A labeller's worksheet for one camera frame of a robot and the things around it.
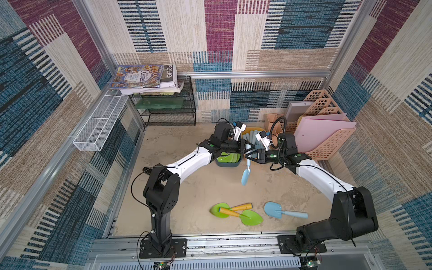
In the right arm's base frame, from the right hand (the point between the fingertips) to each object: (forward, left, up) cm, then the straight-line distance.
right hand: (246, 154), depth 81 cm
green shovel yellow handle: (-23, 0, -20) cm, 30 cm away
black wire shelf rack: (+43, +47, -8) cm, 65 cm away
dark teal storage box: (+6, +9, -18) cm, 21 cm away
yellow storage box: (+27, -4, -15) cm, 31 cm away
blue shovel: (-8, +1, -3) cm, 9 cm away
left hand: (+3, -3, +3) cm, 5 cm away
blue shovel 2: (-19, -14, -20) cm, 31 cm away
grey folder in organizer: (+33, -33, -1) cm, 47 cm away
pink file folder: (+11, -33, +4) cm, 35 cm away
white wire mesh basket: (+17, +80, 0) cm, 82 cm away
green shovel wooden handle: (+10, +6, -18) cm, 21 cm away
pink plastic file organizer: (+9, -44, -11) cm, 46 cm away
